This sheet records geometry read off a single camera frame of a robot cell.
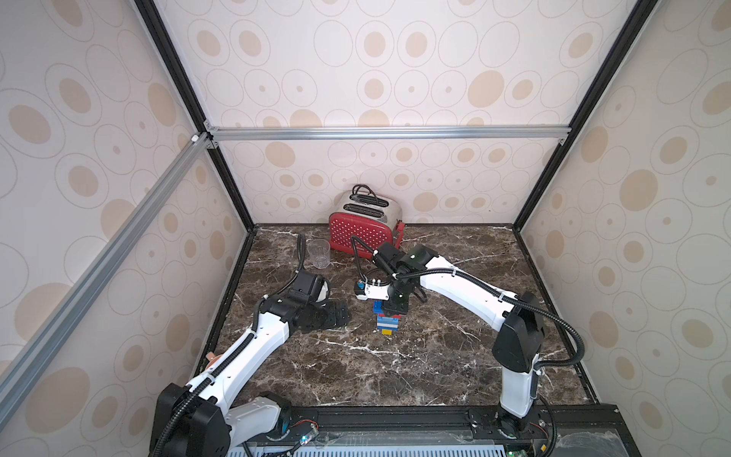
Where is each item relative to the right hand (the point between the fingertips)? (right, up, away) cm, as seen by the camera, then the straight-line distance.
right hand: (397, 300), depth 84 cm
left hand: (-15, -4, -4) cm, 16 cm away
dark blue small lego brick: (-6, 0, -10) cm, 11 cm away
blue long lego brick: (-3, -5, -1) cm, 6 cm away
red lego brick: (0, -4, -1) cm, 5 cm away
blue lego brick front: (-3, -8, +2) cm, 9 cm away
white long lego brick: (-5, -7, 0) cm, 9 cm away
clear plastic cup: (-27, +15, +22) cm, 38 cm away
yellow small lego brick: (-3, -11, +5) cm, 12 cm away
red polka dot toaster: (-9, +26, +13) cm, 31 cm away
